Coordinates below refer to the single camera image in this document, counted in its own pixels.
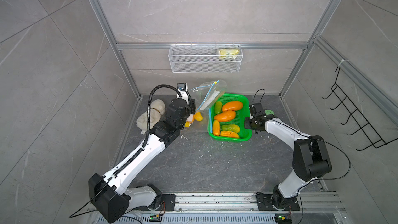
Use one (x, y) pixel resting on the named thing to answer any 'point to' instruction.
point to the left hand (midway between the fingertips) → (188, 93)
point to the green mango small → (217, 107)
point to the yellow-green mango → (231, 127)
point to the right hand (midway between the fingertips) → (249, 123)
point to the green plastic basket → (239, 120)
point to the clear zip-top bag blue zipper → (195, 121)
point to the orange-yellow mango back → (226, 116)
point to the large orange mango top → (232, 106)
